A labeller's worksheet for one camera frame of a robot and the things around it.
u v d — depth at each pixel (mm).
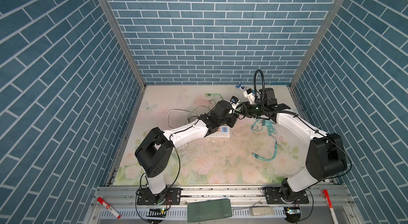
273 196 736
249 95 806
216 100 1158
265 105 691
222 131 934
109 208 693
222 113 649
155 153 457
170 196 728
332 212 693
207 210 698
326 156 448
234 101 737
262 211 671
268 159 849
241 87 1193
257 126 990
